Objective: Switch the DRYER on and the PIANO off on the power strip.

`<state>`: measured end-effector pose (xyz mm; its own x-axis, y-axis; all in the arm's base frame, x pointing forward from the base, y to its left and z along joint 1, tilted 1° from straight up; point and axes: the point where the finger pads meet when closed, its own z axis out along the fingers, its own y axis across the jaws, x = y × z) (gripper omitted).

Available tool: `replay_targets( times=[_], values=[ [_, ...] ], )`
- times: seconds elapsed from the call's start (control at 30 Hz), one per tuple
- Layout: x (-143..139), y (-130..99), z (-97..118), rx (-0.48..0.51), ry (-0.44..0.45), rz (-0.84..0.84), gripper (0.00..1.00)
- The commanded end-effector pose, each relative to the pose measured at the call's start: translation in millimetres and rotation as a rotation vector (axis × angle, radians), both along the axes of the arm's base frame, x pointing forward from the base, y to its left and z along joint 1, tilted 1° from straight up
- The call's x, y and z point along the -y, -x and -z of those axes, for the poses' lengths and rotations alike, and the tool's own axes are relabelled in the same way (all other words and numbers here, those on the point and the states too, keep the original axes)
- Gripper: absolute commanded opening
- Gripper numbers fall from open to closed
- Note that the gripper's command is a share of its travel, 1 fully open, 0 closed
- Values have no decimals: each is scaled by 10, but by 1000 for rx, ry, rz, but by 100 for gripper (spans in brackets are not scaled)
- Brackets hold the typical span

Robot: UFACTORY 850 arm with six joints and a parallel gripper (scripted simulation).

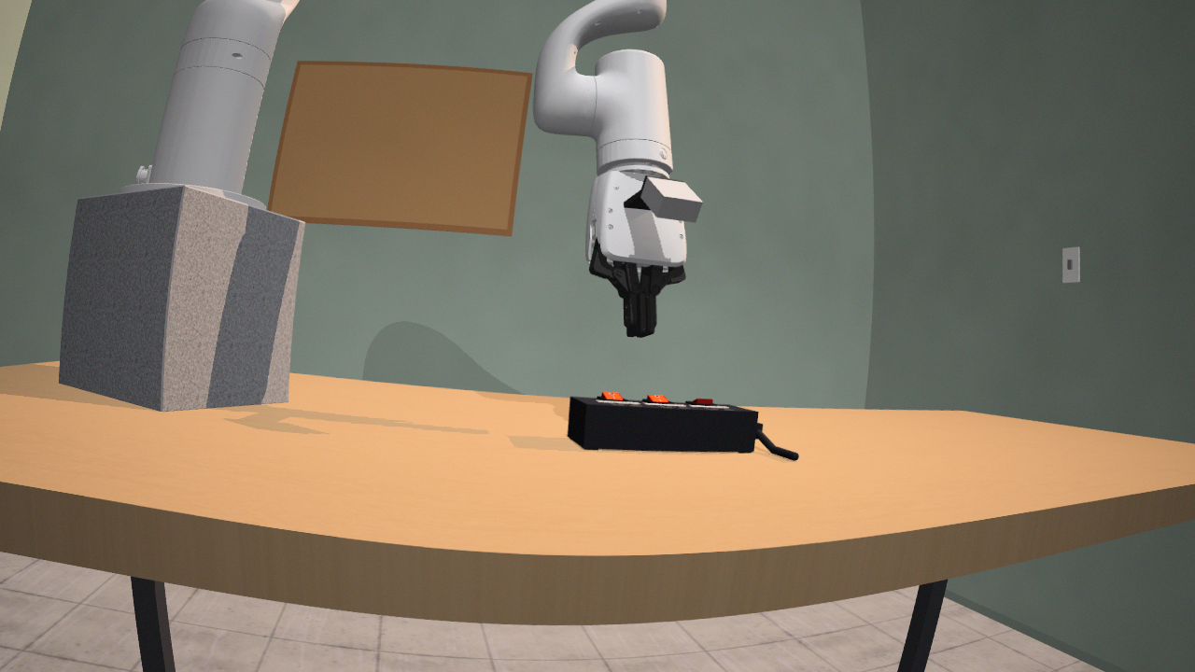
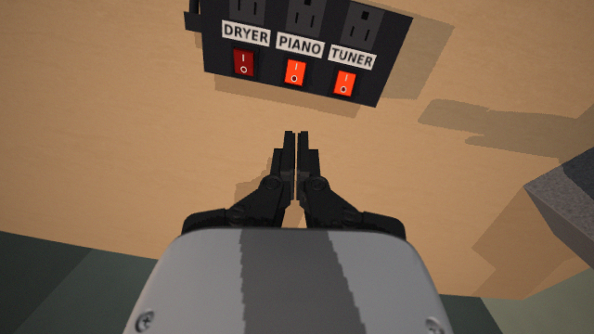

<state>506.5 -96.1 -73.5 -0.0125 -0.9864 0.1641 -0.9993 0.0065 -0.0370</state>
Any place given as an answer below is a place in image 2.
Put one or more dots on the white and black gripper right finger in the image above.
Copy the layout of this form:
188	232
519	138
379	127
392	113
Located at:
323	208

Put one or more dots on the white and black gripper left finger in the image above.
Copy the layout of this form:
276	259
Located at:
265	206

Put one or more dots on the black power strip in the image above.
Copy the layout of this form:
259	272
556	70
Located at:
341	49

